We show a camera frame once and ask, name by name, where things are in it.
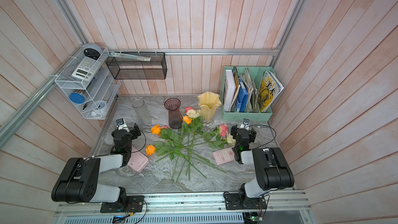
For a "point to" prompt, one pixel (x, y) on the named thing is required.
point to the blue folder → (242, 101)
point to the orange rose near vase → (187, 120)
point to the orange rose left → (166, 134)
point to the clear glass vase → (142, 113)
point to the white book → (229, 89)
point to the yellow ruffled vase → (208, 102)
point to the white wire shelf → (99, 93)
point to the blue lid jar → (76, 98)
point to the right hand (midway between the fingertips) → (244, 125)
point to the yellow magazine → (270, 87)
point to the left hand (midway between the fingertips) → (129, 126)
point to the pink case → (137, 160)
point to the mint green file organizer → (252, 77)
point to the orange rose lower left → (151, 150)
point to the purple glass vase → (175, 115)
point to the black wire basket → (126, 68)
